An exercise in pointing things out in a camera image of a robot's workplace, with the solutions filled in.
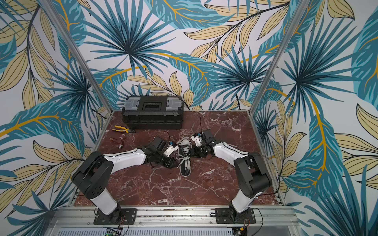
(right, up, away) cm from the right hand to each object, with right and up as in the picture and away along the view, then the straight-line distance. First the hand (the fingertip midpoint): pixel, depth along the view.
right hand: (188, 153), depth 89 cm
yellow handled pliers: (-45, +14, +17) cm, 50 cm away
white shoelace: (-2, +1, +5) cm, 5 cm away
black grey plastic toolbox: (-23, +26, +7) cm, 35 cm away
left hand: (-8, -6, -2) cm, 10 cm away
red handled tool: (-47, +6, +11) cm, 49 cm away
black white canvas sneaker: (-2, +6, +9) cm, 11 cm away
